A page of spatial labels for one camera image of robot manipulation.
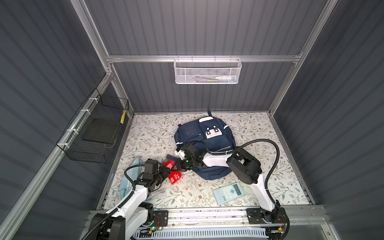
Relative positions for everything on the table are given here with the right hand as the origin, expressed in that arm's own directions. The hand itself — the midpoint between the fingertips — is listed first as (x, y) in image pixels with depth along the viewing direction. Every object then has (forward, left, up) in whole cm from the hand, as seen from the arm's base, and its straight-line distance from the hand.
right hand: (173, 171), depth 88 cm
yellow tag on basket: (+22, +27, +25) cm, 43 cm away
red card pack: (-3, -1, 0) cm, 3 cm away
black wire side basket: (+23, +38, +33) cm, 55 cm away
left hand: (0, +2, +1) cm, 2 cm away
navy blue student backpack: (+23, -27, +6) cm, 36 cm away
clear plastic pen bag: (-13, +8, 0) cm, 15 cm away
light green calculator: (-12, -31, -1) cm, 34 cm away
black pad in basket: (+12, +34, +27) cm, 45 cm away
